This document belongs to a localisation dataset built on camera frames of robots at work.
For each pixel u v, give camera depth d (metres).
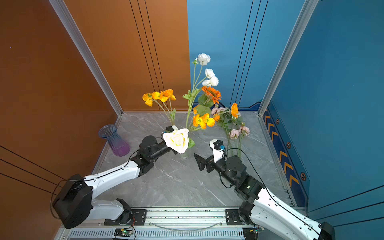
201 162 0.59
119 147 0.97
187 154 0.83
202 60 0.67
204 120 0.54
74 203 0.41
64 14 0.71
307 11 0.70
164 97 0.55
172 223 0.73
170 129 0.62
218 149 0.57
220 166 0.60
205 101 0.63
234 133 1.02
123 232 0.71
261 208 0.48
